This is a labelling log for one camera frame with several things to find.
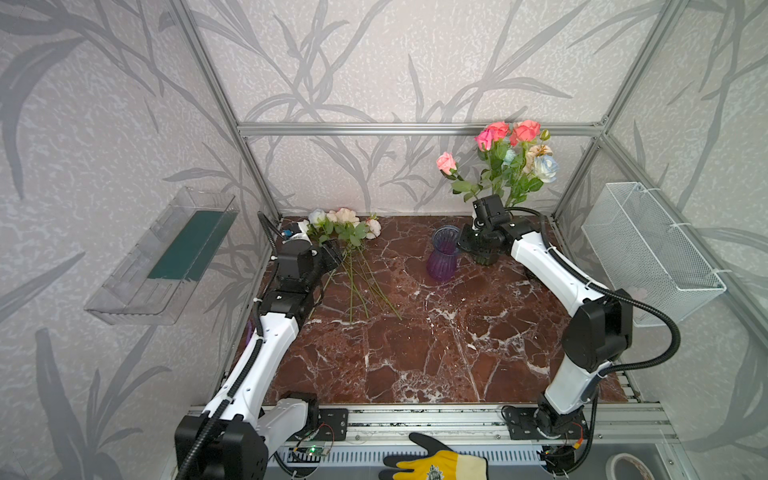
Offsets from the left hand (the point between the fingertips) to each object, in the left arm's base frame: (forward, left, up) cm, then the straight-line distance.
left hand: (335, 234), depth 78 cm
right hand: (+7, -33, -7) cm, 35 cm away
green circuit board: (-46, +2, -26) cm, 53 cm away
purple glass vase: (+2, -30, -15) cm, 34 cm away
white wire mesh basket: (-10, -72, +8) cm, 73 cm away
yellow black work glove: (-48, -27, -23) cm, 60 cm away
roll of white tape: (-47, -67, -24) cm, 85 cm away
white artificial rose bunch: (+24, +5, -23) cm, 34 cm away
